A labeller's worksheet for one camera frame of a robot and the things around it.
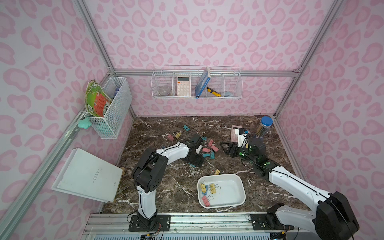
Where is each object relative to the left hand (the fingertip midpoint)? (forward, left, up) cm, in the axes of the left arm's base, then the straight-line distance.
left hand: (195, 158), depth 95 cm
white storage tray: (-19, -14, -1) cm, 24 cm away
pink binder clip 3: (+6, -13, +2) cm, 15 cm away
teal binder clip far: (+25, +7, +1) cm, 26 cm away
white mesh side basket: (+1, +41, +30) cm, 51 cm away
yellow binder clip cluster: (-18, -10, +1) cm, 21 cm away
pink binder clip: (-25, -6, +1) cm, 26 cm away
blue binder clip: (-19, -7, +1) cm, 20 cm away
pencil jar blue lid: (+15, -44, +17) cm, 49 cm away
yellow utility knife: (+35, -13, +25) cm, 45 cm away
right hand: (-2, -15, +20) cm, 25 cm away
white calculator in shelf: (+35, +7, +30) cm, 47 cm away
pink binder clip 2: (+16, +17, +1) cm, 23 cm away
